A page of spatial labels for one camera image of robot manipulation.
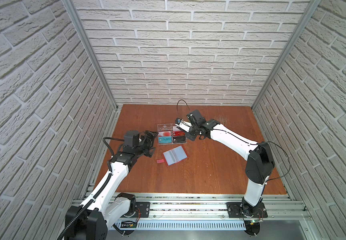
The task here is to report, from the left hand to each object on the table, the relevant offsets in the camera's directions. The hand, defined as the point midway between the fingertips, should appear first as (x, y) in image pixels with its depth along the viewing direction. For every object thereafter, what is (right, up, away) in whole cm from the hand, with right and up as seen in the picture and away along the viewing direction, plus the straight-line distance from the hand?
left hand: (158, 136), depth 79 cm
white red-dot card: (+1, 0, +18) cm, 18 cm away
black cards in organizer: (+11, -4, +18) cm, 22 cm away
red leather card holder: (+8, -14, +13) cm, 21 cm away
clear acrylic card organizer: (+9, +1, +18) cm, 20 cm away
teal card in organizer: (+3, -4, +18) cm, 19 cm away
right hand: (+16, +4, +8) cm, 19 cm away
